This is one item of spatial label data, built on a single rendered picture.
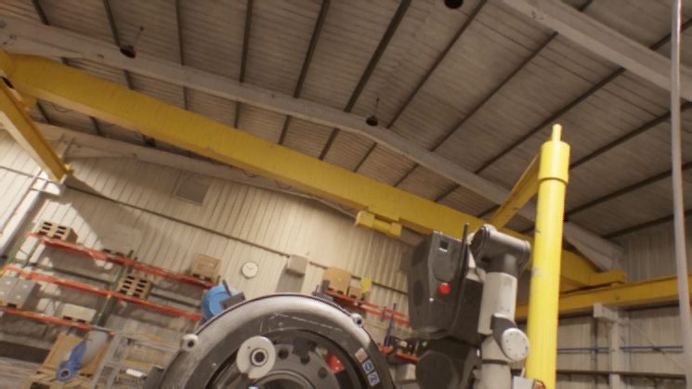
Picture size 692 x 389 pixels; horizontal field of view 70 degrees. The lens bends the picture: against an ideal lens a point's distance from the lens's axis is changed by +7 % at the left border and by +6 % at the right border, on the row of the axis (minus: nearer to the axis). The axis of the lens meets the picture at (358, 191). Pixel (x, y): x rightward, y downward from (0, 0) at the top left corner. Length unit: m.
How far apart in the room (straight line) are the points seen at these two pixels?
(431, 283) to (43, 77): 13.56
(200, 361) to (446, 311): 0.72
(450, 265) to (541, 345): 3.65
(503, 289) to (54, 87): 13.56
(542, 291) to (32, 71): 12.77
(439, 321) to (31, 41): 13.64
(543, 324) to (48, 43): 12.61
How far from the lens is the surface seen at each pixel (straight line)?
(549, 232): 5.49
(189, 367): 1.48
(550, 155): 5.93
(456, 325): 1.50
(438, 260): 1.52
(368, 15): 11.10
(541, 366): 5.09
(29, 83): 14.50
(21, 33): 14.64
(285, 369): 1.65
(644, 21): 10.64
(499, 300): 1.39
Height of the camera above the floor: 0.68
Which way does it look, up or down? 24 degrees up
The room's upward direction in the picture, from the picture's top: 15 degrees clockwise
